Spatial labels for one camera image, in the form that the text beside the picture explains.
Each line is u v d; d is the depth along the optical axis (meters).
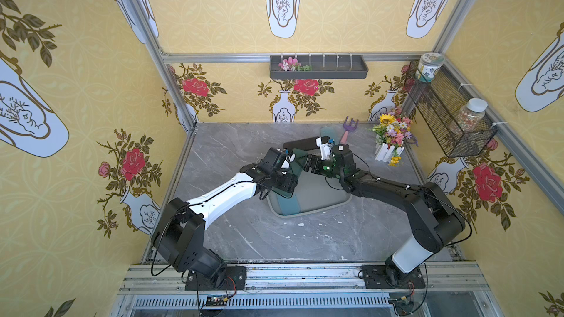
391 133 0.94
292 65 0.88
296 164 0.82
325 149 0.81
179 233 0.43
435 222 0.46
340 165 0.71
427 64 0.86
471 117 0.65
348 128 1.20
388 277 0.67
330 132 1.17
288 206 0.90
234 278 0.73
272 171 0.65
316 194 0.91
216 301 0.73
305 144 1.13
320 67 0.92
